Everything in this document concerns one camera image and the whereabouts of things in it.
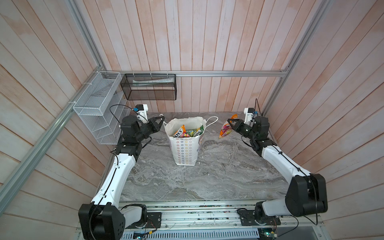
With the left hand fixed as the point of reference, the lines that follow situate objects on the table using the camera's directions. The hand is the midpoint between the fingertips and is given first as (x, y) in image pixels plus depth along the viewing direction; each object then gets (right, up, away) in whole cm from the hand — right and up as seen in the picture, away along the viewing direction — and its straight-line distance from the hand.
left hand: (165, 119), depth 73 cm
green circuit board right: (+50, -56, -2) cm, 75 cm away
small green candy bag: (+16, -7, +16) cm, 24 cm away
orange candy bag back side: (+33, -5, +11) cm, 35 cm away
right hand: (+33, +1, +8) cm, 34 cm away
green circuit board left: (-12, -57, -1) cm, 58 cm away
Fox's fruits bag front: (+8, -7, +9) cm, 14 cm away
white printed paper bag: (+10, -17, +8) cm, 21 cm away
